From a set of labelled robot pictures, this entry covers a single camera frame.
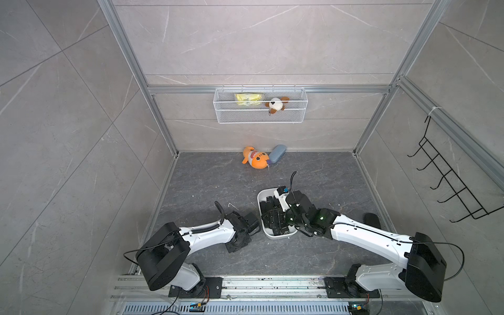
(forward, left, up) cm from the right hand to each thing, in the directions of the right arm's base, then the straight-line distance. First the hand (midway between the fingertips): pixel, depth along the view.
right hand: (270, 215), depth 78 cm
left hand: (-5, +11, -14) cm, 19 cm away
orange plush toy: (+37, +6, -7) cm, 38 cm away
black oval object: (+3, -48, -12) cm, 50 cm away
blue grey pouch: (+46, -7, -11) cm, 48 cm away
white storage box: (+15, +3, -8) cm, 18 cm away
